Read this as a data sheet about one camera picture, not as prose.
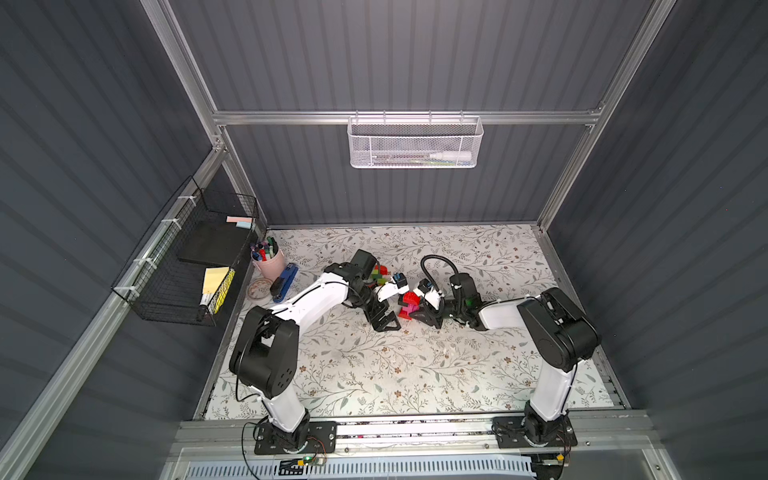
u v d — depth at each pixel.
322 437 0.74
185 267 0.73
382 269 1.04
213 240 0.76
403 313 0.92
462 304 0.77
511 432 0.73
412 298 0.87
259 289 1.02
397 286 0.77
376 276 1.04
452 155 0.90
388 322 0.75
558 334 0.51
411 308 0.89
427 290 0.82
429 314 0.83
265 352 0.47
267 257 0.96
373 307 0.74
